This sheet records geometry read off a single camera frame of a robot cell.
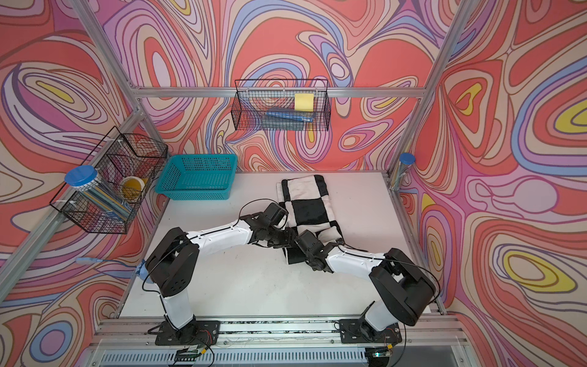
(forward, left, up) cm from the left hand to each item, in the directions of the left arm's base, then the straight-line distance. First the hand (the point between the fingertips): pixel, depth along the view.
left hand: (298, 243), depth 87 cm
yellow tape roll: (+6, +53, +26) cm, 59 cm away
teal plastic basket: (+42, +53, -6) cm, 68 cm away
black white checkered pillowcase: (+21, -5, -4) cm, 22 cm away
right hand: (-1, -4, -6) cm, 8 cm away
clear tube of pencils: (+36, -49, +11) cm, 62 cm away
